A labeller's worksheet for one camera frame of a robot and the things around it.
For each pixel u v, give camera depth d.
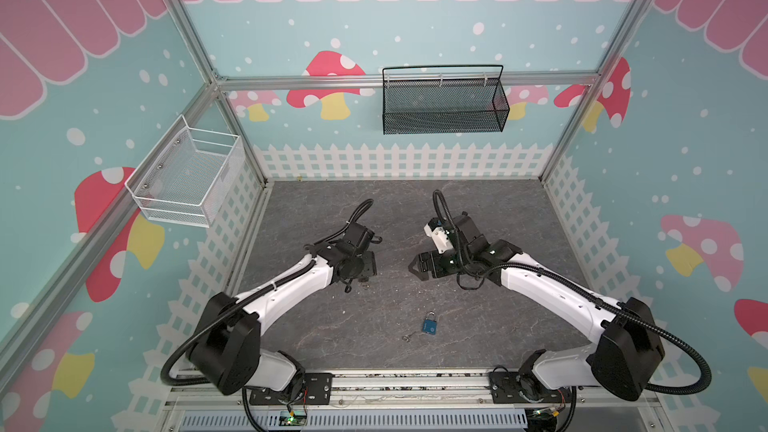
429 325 0.83
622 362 0.41
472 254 0.61
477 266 0.58
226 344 0.42
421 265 0.71
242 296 0.46
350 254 0.64
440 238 0.73
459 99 0.96
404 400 0.74
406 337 0.83
